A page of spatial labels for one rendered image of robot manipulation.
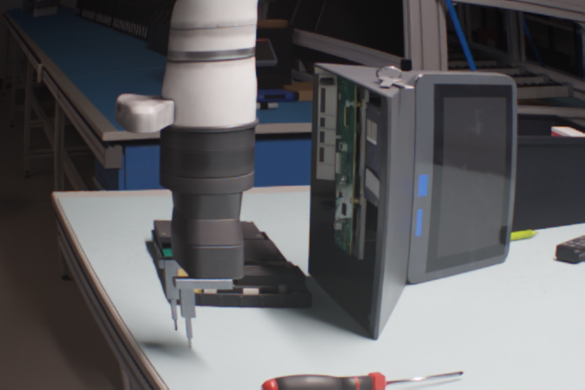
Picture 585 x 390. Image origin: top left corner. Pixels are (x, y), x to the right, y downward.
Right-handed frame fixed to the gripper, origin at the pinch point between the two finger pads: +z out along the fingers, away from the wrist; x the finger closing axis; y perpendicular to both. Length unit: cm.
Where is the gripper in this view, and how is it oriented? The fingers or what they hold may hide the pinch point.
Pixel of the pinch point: (183, 338)
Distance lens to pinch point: 106.6
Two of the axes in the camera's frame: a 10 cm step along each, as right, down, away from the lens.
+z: -0.2, 9.8, 1.8
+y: 9.5, -0.3, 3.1
